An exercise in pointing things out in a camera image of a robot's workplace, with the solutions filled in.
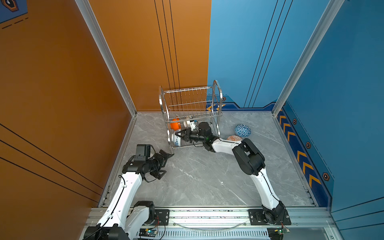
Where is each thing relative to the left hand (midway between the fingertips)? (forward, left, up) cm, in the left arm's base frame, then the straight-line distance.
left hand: (170, 159), depth 80 cm
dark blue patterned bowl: (+29, -47, -11) cm, 56 cm away
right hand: (+15, -1, +2) cm, 15 cm away
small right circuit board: (-30, -54, -12) cm, 63 cm away
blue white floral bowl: (+13, -2, 0) cm, 13 cm away
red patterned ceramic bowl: (+21, -39, -8) cm, 45 cm away
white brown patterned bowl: (+28, -6, -3) cm, 29 cm away
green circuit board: (-31, +9, -14) cm, 35 cm away
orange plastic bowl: (+24, 0, -1) cm, 24 cm away
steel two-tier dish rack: (+29, -18, +15) cm, 37 cm away
